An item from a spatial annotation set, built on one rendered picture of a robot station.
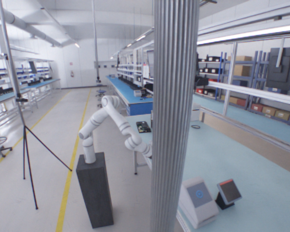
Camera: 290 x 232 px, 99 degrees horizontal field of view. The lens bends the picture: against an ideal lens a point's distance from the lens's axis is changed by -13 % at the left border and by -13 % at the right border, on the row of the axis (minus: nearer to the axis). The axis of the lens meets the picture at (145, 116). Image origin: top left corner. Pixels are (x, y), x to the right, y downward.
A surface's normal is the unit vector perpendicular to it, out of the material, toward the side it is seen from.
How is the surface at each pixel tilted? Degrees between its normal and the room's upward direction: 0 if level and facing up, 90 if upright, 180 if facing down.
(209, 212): 41
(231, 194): 32
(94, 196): 90
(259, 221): 0
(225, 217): 0
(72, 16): 90
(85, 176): 90
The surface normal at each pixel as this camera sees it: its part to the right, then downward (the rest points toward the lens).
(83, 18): 0.31, 0.32
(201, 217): 0.22, -0.50
